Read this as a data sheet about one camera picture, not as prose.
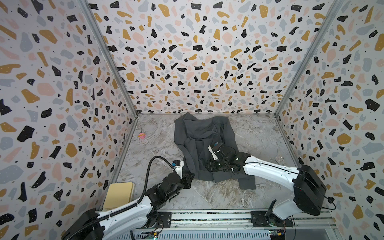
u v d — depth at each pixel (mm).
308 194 427
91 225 422
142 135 1032
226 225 734
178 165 741
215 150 639
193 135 1055
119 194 804
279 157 975
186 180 713
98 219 444
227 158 635
